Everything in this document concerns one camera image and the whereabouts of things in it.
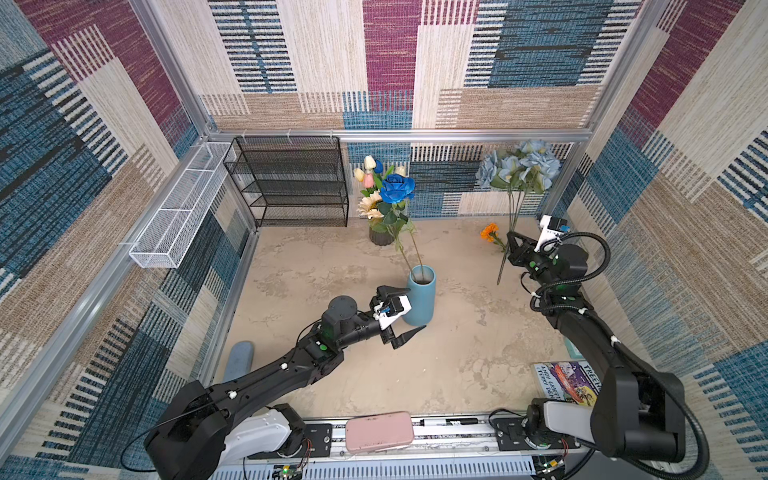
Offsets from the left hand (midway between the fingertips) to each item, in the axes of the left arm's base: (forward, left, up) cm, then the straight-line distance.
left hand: (415, 302), depth 71 cm
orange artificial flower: (+40, -32, -20) cm, 55 cm away
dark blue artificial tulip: (+45, +8, +6) cm, 46 cm away
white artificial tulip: (+43, +11, +9) cm, 45 cm away
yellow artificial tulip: (+41, +14, +7) cm, 44 cm away
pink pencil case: (-23, +8, -23) cm, 33 cm away
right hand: (+18, -26, +2) cm, 32 cm away
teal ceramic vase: (+5, -2, -6) cm, 9 cm away
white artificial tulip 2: (+42, +2, +7) cm, 42 cm away
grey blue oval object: (-5, +47, -21) cm, 52 cm away
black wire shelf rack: (+55, +41, -7) cm, 69 cm away
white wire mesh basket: (+12, +58, +9) cm, 60 cm away
